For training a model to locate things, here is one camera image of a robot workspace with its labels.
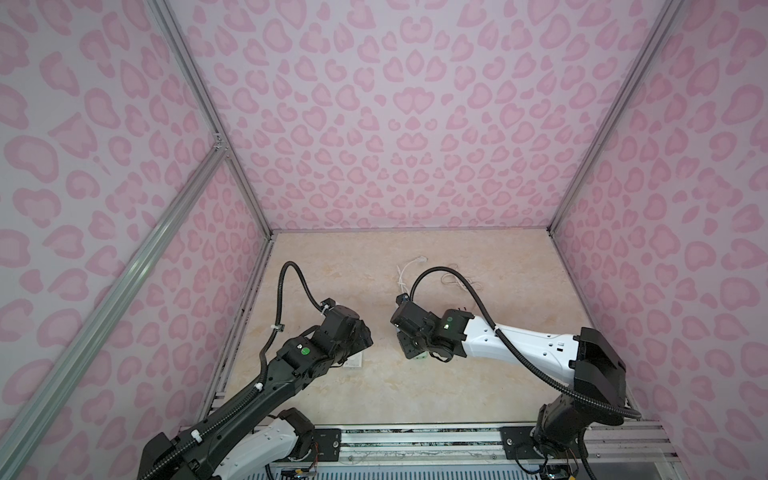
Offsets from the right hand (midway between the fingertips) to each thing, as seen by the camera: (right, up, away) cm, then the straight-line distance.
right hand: (403, 339), depth 79 cm
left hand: (-9, +1, -1) cm, 9 cm away
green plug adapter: (+4, -2, -9) cm, 10 cm away
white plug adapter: (-14, -8, +5) cm, 17 cm away
